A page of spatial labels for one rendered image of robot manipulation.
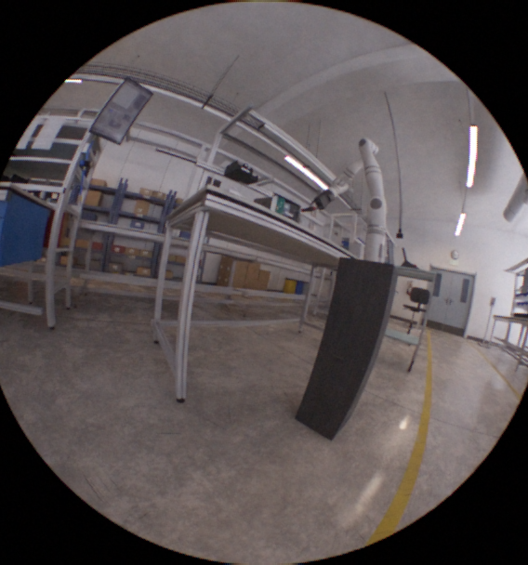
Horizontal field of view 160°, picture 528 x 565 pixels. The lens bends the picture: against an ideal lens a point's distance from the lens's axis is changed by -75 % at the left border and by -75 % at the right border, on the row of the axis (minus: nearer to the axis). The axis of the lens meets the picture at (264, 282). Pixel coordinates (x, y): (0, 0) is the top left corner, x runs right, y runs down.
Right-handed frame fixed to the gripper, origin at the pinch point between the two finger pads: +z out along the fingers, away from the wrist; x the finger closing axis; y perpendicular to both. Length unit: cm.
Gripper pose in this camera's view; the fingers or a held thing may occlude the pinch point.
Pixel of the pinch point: (309, 209)
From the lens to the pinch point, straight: 103.0
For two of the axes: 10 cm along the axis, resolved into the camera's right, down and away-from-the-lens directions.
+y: 5.6, 1.6, -8.1
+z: -6.6, 6.8, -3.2
